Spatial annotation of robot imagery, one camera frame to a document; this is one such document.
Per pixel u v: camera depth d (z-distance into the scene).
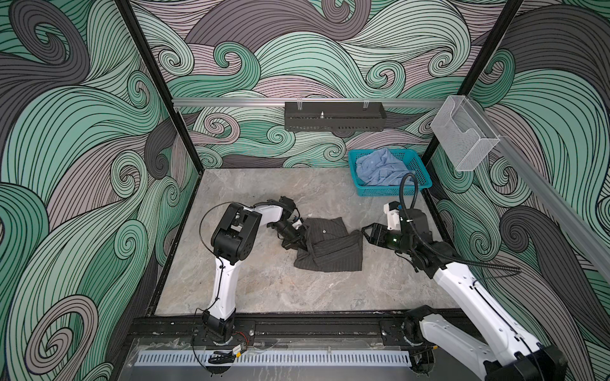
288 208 0.76
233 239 0.56
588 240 0.51
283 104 0.92
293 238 0.86
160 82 0.88
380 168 1.12
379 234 0.67
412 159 1.14
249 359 0.76
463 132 0.80
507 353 0.38
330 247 0.87
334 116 0.95
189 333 0.73
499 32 0.76
